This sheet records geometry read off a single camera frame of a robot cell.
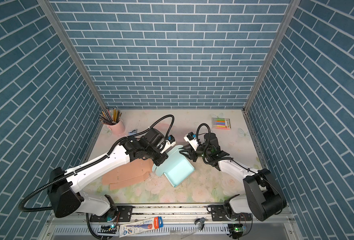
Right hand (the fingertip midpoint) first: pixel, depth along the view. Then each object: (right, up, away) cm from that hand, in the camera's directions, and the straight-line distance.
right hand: (181, 148), depth 82 cm
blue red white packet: (-19, -34, -13) cm, 41 cm away
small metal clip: (+10, -33, -11) cm, 37 cm away
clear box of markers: (+30, +14, +30) cm, 45 cm away
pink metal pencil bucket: (-43, +10, +18) cm, 48 cm away
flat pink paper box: (-28, -14, +4) cm, 32 cm away
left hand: (-7, -4, -5) cm, 9 cm away
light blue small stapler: (-34, +8, +23) cm, 42 cm away
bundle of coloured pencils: (-49, +18, +18) cm, 55 cm away
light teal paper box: (-2, -12, +5) cm, 13 cm away
